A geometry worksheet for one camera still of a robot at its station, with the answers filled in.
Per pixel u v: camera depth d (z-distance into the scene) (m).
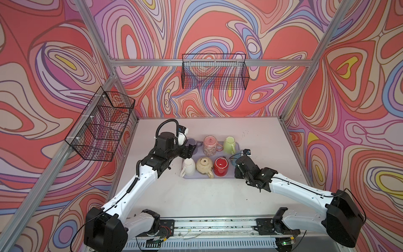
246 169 0.63
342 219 0.40
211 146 0.91
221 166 0.84
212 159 0.88
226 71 0.96
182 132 0.66
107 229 0.38
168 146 0.58
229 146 0.94
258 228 0.73
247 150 0.74
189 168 0.84
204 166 0.86
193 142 0.96
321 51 0.83
